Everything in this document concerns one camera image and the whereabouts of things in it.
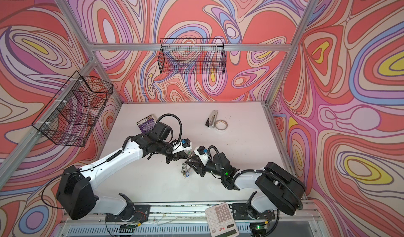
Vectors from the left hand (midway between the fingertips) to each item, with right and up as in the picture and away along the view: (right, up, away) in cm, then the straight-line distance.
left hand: (188, 154), depth 77 cm
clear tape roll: (+20, +13, +30) cm, 39 cm away
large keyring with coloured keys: (-2, -9, 0) cm, 9 cm away
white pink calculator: (+15, -29, -7) cm, 33 cm away
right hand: (+2, -6, +4) cm, 7 cm away
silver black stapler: (+13, +16, +30) cm, 36 cm away
